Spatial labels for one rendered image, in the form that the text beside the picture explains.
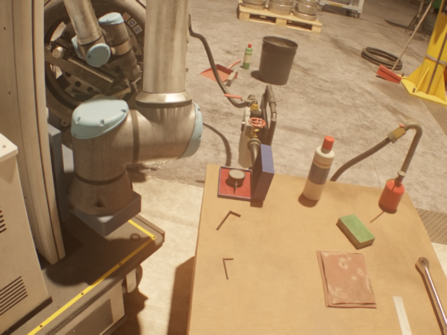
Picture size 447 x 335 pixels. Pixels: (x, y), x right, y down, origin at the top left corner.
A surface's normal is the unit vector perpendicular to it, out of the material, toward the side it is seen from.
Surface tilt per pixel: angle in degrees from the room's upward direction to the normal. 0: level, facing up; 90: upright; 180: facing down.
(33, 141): 90
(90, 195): 70
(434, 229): 0
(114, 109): 5
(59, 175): 90
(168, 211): 0
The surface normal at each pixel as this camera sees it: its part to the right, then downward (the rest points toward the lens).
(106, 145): 0.47, 0.53
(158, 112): 0.00, 0.36
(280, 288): 0.16, -0.81
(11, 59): -0.53, 0.41
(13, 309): 0.84, 0.41
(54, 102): -0.01, 0.57
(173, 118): 0.51, 0.33
